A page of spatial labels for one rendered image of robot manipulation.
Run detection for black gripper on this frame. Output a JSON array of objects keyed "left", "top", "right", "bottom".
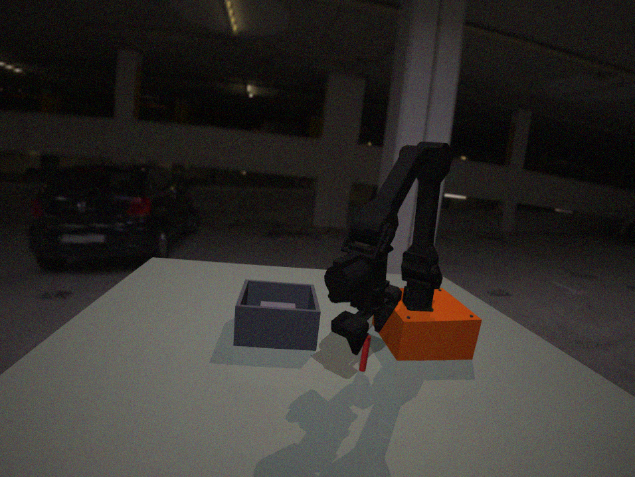
[{"left": 331, "top": 279, "right": 402, "bottom": 355}]

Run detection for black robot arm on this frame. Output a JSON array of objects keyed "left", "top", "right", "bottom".
[{"left": 324, "top": 142, "right": 454, "bottom": 312}]

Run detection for red peg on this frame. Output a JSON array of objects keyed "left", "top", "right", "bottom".
[{"left": 359, "top": 335, "right": 371, "bottom": 372}]

